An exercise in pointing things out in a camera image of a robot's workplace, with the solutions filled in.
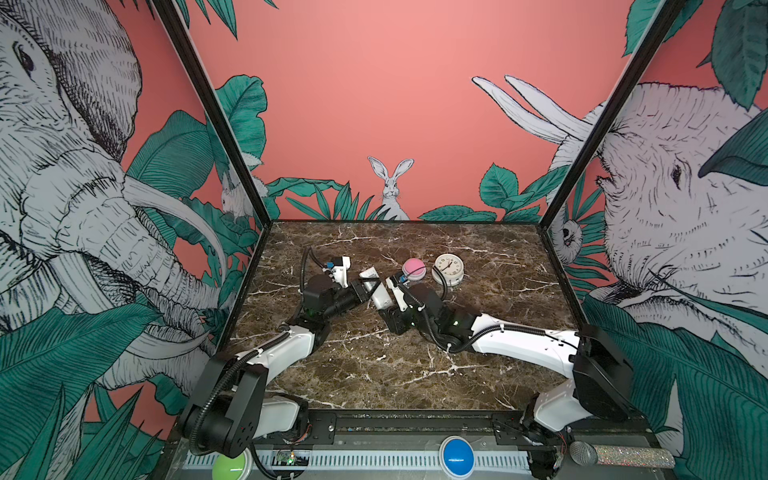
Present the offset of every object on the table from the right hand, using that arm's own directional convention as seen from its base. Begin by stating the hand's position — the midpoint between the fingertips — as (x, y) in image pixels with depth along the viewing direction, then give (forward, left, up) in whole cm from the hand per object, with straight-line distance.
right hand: (381, 307), depth 78 cm
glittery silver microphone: (-31, -48, -12) cm, 58 cm away
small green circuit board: (-32, +21, -16) cm, 42 cm away
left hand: (+7, 0, +3) cm, 8 cm away
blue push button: (-32, -19, -15) cm, 40 cm away
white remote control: (+5, +2, +1) cm, 5 cm away
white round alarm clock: (+22, -23, -13) cm, 35 cm away
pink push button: (+24, -10, -17) cm, 31 cm away
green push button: (-34, +32, -14) cm, 49 cm away
